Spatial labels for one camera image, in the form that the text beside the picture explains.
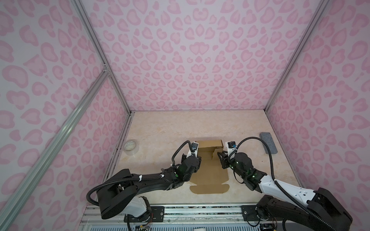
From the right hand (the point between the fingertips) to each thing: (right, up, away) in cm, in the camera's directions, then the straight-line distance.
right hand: (219, 152), depth 83 cm
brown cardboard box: (-4, -13, +4) cm, 14 cm away
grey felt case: (+36, +1, +13) cm, 38 cm away
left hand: (-13, +1, -1) cm, 13 cm away
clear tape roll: (-57, 0, +16) cm, 60 cm away
